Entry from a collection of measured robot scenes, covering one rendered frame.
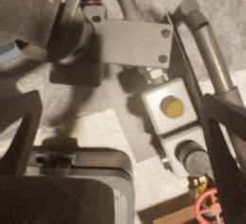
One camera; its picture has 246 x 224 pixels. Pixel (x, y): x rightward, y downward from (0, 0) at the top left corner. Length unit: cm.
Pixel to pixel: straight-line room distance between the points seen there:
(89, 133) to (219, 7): 70
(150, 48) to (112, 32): 4
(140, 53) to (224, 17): 74
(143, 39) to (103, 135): 69
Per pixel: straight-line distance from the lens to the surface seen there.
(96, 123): 87
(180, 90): 39
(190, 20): 31
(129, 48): 22
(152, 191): 97
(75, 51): 18
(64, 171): 69
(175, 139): 41
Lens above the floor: 84
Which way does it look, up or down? 83 degrees down
